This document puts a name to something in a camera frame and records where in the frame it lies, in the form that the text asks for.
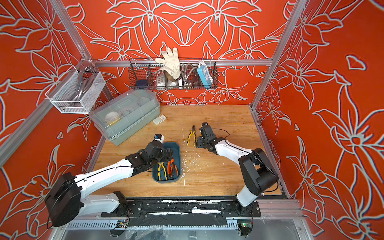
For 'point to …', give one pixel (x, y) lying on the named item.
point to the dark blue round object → (141, 83)
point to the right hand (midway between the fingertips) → (198, 139)
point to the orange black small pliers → (176, 167)
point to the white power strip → (160, 80)
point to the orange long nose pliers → (169, 167)
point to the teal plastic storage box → (175, 146)
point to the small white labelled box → (159, 119)
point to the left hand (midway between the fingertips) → (170, 150)
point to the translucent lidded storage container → (119, 118)
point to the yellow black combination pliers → (192, 131)
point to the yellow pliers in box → (159, 170)
